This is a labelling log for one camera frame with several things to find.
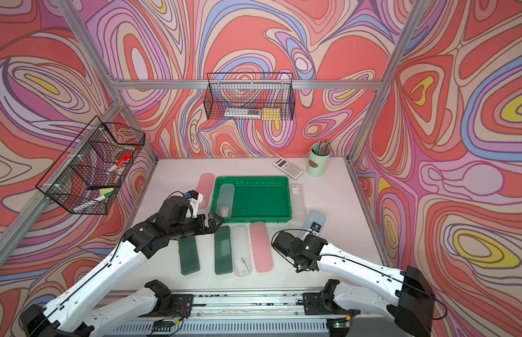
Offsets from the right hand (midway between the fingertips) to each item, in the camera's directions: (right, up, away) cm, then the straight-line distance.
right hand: (299, 256), depth 78 cm
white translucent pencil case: (-23, -1, +8) cm, 25 cm away
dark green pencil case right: (-30, -3, +5) cm, 31 cm away
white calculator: (0, +35, +36) cm, 51 cm away
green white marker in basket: (-73, +21, -7) cm, 77 cm away
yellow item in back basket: (-10, +58, +12) cm, 60 cm away
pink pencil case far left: (-44, +25, +30) cm, 59 cm away
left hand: (-31, +14, -5) cm, 34 cm away
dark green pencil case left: (-44, -1, +6) cm, 45 cm away
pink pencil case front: (-15, +1, +12) cm, 20 cm away
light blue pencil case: (+8, +14, +6) cm, 17 cm away
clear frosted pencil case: (-33, +18, +24) cm, 44 cm away
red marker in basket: (-64, +37, -3) cm, 74 cm away
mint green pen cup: (+13, +37, +27) cm, 47 cm away
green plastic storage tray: (-19, +19, +25) cm, 37 cm away
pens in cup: (+16, +45, +25) cm, 54 cm away
